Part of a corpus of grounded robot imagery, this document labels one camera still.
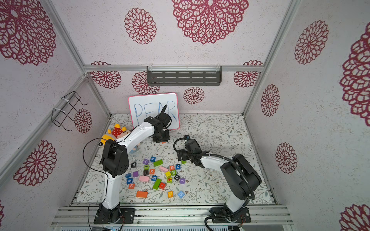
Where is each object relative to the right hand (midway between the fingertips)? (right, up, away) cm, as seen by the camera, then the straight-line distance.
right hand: (183, 149), depth 93 cm
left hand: (-12, +6, +1) cm, 13 cm away
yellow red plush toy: (-48, +10, +7) cm, 50 cm away
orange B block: (-30, -20, -10) cm, 37 cm away
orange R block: (-19, -13, -5) cm, 23 cm away
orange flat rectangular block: (-23, -24, -12) cm, 35 cm away
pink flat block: (-23, -16, -7) cm, 29 cm away
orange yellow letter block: (-7, -23, -14) cm, 27 cm away
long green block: (-15, -19, -9) cm, 26 cm away
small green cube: (+1, -8, +1) cm, 8 cm away
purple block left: (-29, -14, -6) cm, 33 cm away
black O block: (-3, -16, -8) cm, 18 cm away
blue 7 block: (-3, -10, -3) cm, 11 cm away
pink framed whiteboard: (-28, +29, +8) cm, 41 cm away
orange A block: (-11, +5, -7) cm, 14 cm away
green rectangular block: (-16, -9, 0) cm, 18 cm away
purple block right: (0, -18, -8) cm, 19 cm away
